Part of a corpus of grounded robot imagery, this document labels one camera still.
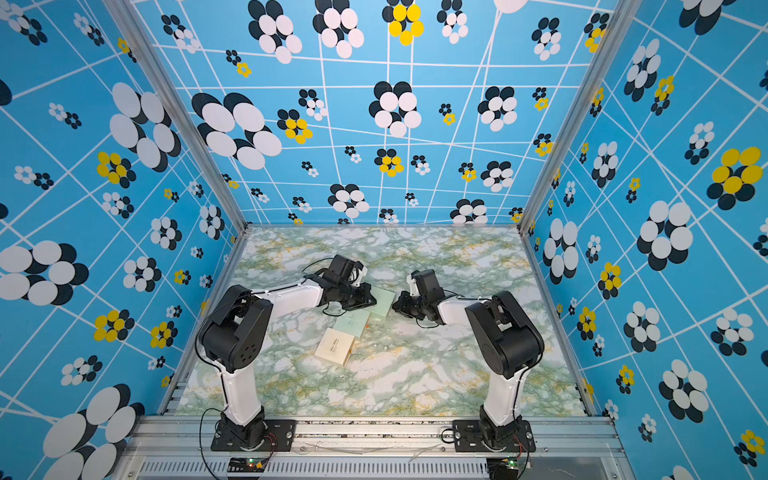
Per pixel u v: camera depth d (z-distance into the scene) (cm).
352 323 91
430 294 79
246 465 72
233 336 50
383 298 96
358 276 83
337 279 77
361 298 85
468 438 72
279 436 73
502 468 69
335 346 86
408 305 85
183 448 75
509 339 50
